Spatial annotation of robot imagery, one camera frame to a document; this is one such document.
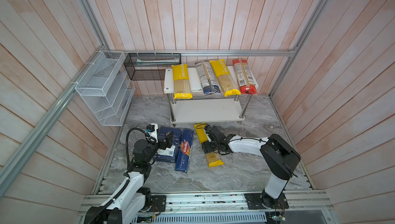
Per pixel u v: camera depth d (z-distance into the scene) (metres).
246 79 0.76
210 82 0.76
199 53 0.98
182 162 0.84
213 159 0.86
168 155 0.82
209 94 0.73
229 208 0.73
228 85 0.74
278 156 0.47
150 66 1.04
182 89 0.73
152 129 0.69
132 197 0.53
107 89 0.72
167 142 0.73
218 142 0.73
